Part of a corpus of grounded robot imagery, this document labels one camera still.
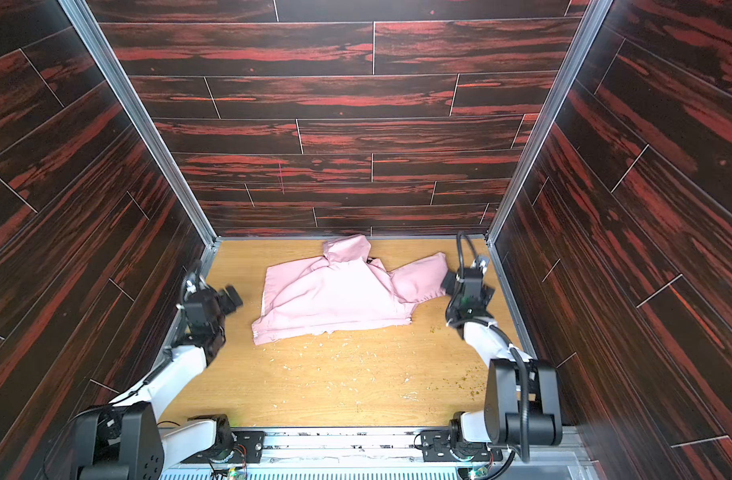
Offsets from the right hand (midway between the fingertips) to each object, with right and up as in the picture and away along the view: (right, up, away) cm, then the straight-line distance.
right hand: (475, 278), depth 88 cm
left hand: (-77, -4, -2) cm, 77 cm away
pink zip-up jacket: (-51, -6, +8) cm, 52 cm away
